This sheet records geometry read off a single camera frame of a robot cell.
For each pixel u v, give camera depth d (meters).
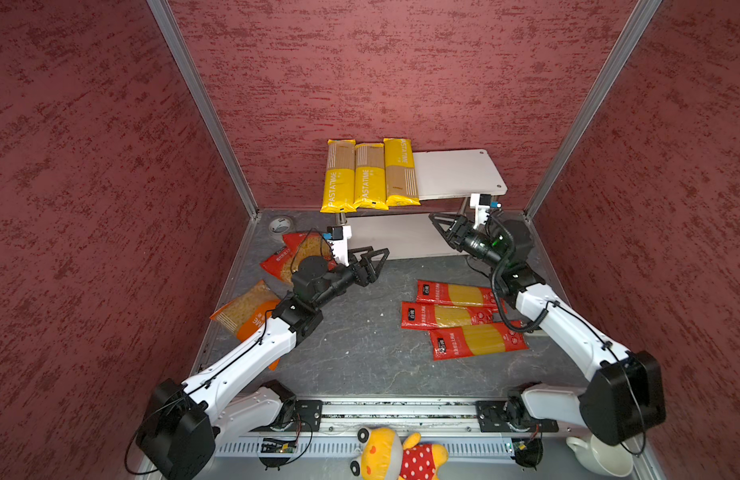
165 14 0.71
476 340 0.86
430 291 0.95
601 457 0.68
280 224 1.14
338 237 0.63
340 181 0.77
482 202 0.67
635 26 0.73
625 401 0.40
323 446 0.71
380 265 0.66
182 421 0.38
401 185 0.77
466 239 0.66
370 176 0.79
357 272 0.62
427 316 0.90
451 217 0.67
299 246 1.02
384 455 0.63
